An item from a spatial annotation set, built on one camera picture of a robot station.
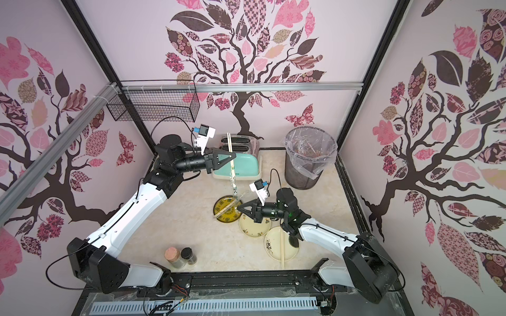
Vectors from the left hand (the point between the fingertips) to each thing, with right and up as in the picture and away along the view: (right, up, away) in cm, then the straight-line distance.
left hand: (235, 159), depth 64 cm
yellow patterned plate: (-6, -26, +28) cm, 39 cm away
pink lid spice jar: (-24, -35, +7) cm, 44 cm away
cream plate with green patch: (+14, -37, +20) cm, 44 cm away
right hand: (+1, -18, +7) cm, 20 cm away
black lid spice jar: (-19, -36, +9) cm, 41 cm away
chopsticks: (-6, -22, +30) cm, 38 cm away
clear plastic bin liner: (+35, +7, +33) cm, 49 cm away
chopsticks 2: (+18, -38, +17) cm, 45 cm away
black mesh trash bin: (+26, -7, +30) cm, 40 cm away
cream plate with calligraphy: (+5, -31, +23) cm, 39 cm away
